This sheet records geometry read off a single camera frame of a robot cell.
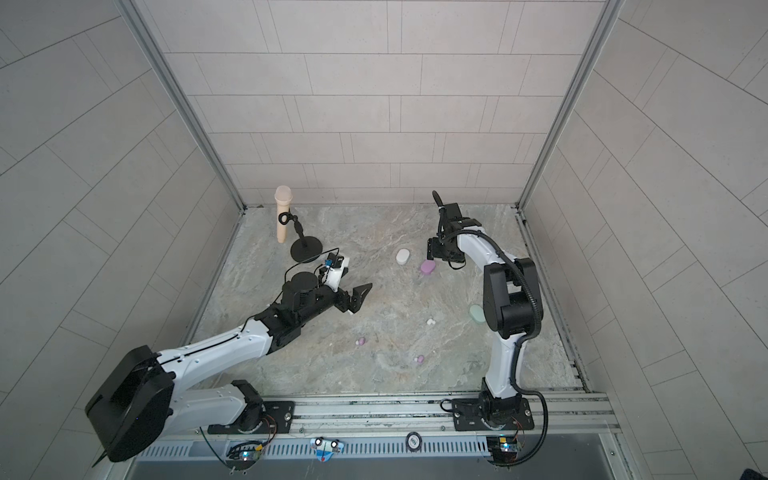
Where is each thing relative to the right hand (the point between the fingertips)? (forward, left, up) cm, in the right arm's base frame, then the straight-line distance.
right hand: (439, 252), depth 98 cm
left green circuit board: (-51, +51, -2) cm, 72 cm away
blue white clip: (-51, +33, -2) cm, 60 cm away
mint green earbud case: (-21, -8, -3) cm, 23 cm away
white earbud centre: (-22, +6, -4) cm, 23 cm away
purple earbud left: (-27, +26, -3) cm, 37 cm away
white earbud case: (+1, +12, -2) cm, 13 cm away
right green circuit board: (-53, -7, -6) cm, 53 cm away
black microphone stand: (+6, +45, -1) cm, 46 cm away
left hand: (-15, +23, +11) cm, 29 cm away
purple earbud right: (-32, +10, -5) cm, 34 cm away
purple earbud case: (-5, +4, -2) cm, 7 cm away
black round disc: (-50, +13, -4) cm, 52 cm away
